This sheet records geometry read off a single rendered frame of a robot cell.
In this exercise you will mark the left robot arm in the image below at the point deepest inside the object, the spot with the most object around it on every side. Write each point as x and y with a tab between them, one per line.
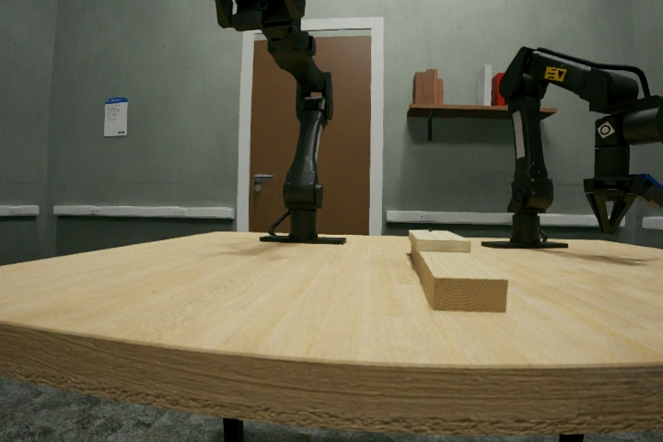
642	123

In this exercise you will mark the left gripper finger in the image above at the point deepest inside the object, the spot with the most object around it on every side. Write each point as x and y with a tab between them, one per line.
614	212
601	198

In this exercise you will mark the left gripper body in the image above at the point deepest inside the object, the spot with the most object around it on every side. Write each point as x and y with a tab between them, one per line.
612	164

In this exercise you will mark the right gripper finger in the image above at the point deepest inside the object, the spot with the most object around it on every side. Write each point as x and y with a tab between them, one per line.
223	12
296	8

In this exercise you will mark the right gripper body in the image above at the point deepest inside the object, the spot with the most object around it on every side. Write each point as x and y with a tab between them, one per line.
265	15

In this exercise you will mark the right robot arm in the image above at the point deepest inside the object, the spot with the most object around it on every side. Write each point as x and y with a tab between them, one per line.
301	183

